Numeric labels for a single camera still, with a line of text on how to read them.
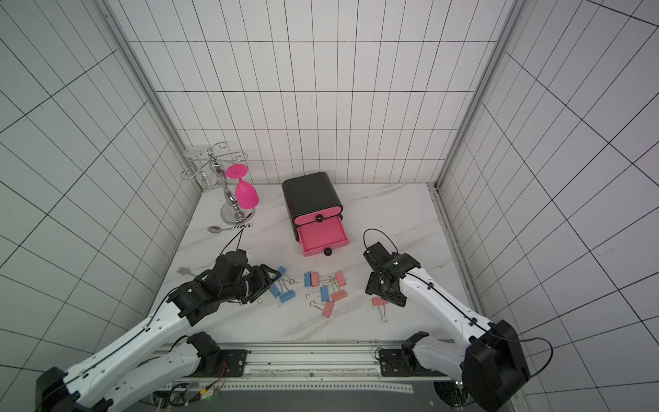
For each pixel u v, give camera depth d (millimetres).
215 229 1021
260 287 657
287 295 856
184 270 923
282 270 921
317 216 897
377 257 644
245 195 935
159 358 563
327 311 833
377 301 843
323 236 910
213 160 875
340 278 899
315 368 727
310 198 921
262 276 674
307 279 893
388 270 566
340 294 863
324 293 869
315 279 897
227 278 566
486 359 384
